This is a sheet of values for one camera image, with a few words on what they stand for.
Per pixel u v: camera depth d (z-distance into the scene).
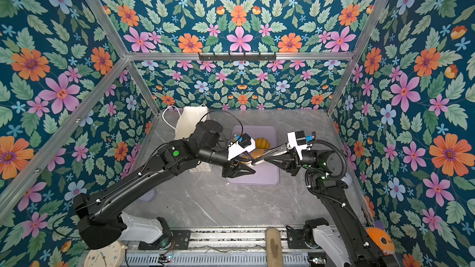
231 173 0.54
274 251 0.69
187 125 0.91
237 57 0.91
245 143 0.50
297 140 0.48
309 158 0.54
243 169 0.55
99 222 0.39
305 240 0.73
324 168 0.48
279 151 0.53
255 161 0.58
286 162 0.53
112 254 0.68
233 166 0.53
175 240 0.73
